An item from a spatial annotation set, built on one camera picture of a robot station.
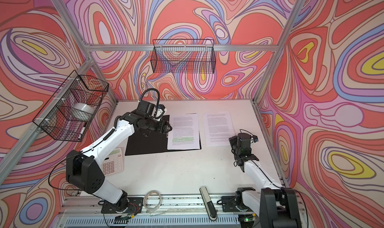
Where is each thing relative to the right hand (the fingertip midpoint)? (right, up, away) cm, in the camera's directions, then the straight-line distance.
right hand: (232, 138), depth 89 cm
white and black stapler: (-16, -28, -20) cm, 38 cm away
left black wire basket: (-89, +14, -12) cm, 91 cm away
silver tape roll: (-76, +17, -19) cm, 80 cm away
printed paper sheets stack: (-29, +1, +11) cm, 31 cm away
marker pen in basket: (-78, +7, -17) cm, 80 cm away
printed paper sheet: (-5, +5, +16) cm, 17 cm away
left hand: (-37, +8, -6) cm, 38 cm away
